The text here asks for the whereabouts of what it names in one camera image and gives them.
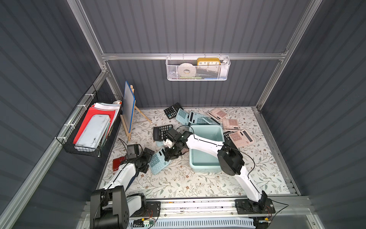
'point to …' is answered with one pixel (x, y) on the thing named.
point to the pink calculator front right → (242, 138)
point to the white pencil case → (93, 131)
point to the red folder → (92, 111)
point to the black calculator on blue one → (159, 132)
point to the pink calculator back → (218, 113)
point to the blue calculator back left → (182, 117)
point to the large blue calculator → (157, 161)
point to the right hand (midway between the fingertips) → (167, 157)
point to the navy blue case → (130, 182)
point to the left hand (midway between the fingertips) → (151, 157)
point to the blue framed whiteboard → (128, 105)
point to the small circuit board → (141, 223)
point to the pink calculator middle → (230, 124)
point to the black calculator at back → (171, 111)
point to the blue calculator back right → (201, 119)
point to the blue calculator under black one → (159, 143)
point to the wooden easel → (126, 128)
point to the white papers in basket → (107, 106)
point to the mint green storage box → (200, 161)
